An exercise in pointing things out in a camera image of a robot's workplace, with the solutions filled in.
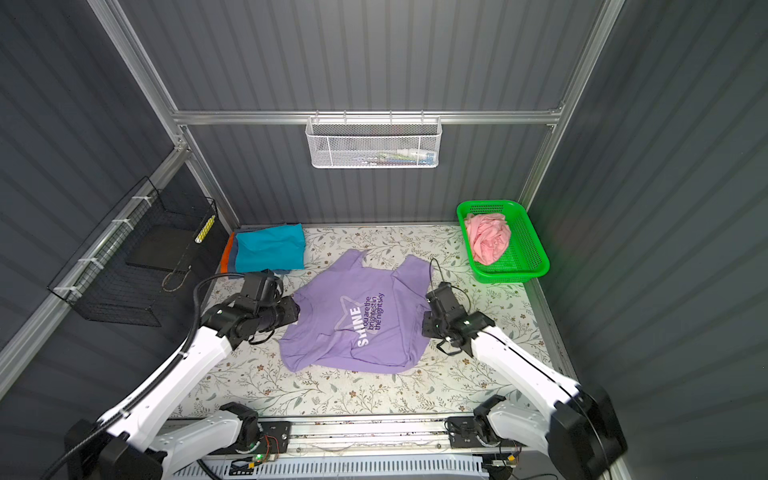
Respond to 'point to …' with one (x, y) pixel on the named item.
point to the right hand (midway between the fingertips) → (433, 324)
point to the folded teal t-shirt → (272, 249)
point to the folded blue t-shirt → (232, 259)
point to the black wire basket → (113, 277)
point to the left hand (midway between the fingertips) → (296, 309)
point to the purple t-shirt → (358, 318)
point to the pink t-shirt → (489, 235)
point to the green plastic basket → (525, 258)
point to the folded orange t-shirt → (224, 264)
